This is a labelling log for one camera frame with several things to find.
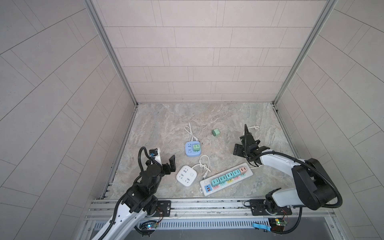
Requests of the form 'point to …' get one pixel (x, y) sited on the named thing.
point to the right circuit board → (277, 225)
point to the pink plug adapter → (243, 170)
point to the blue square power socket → (189, 149)
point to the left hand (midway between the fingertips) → (171, 155)
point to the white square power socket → (186, 175)
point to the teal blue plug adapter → (215, 182)
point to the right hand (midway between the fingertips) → (237, 150)
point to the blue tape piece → (261, 226)
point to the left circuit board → (148, 226)
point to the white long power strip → (206, 189)
